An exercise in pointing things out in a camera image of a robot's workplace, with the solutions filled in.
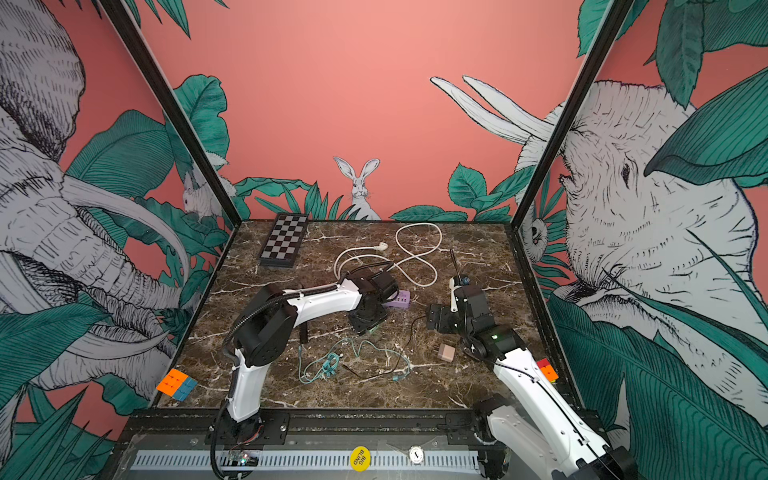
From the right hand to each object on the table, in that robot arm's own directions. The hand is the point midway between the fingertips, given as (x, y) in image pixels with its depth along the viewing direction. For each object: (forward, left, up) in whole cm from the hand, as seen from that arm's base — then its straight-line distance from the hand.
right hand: (439, 305), depth 80 cm
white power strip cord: (+32, +18, -13) cm, 39 cm away
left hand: (+2, +16, -14) cm, 21 cm away
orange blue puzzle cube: (-19, +69, -9) cm, 72 cm away
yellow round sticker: (-33, +20, -14) cm, 42 cm away
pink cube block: (-8, -3, -14) cm, 16 cm away
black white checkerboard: (+30, +55, -10) cm, 63 cm away
